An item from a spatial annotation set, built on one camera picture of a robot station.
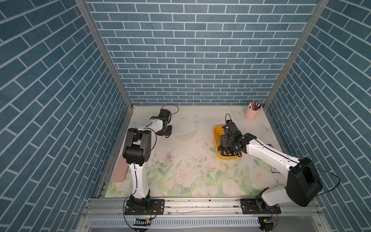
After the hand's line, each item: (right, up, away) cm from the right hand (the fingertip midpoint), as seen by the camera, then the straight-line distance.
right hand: (228, 138), depth 88 cm
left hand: (-39, +3, +14) cm, 42 cm away
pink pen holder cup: (+22, +18, +18) cm, 34 cm away
